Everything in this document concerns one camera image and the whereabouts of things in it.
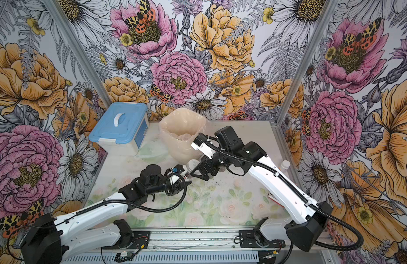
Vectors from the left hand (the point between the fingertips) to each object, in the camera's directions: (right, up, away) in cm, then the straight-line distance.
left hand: (186, 179), depth 78 cm
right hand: (+7, +7, -12) cm, 15 cm away
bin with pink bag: (-6, +26, +18) cm, 32 cm away
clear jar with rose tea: (+4, +9, -10) cm, 14 cm away
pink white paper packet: (+42, -10, +5) cm, 44 cm away
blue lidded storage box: (-38, +25, +16) cm, 48 cm away
